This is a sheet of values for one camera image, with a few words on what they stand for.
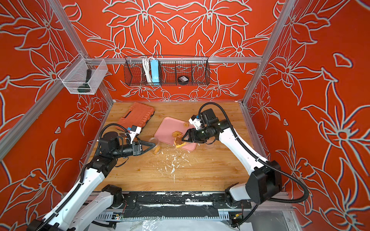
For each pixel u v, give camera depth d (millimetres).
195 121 725
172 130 1028
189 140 670
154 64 893
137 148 600
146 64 875
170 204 729
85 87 790
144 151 610
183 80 953
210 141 669
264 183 398
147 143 632
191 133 670
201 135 657
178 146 760
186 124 1036
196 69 996
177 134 982
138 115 1038
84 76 917
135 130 662
